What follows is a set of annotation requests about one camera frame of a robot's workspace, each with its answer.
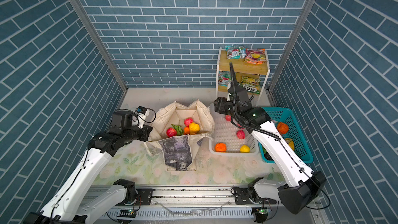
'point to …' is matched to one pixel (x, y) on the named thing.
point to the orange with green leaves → (186, 130)
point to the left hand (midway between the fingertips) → (152, 127)
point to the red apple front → (241, 134)
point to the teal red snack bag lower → (224, 78)
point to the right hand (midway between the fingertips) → (217, 101)
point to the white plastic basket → (227, 139)
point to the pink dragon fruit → (176, 130)
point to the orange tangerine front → (221, 147)
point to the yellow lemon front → (244, 149)
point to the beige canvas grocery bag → (179, 153)
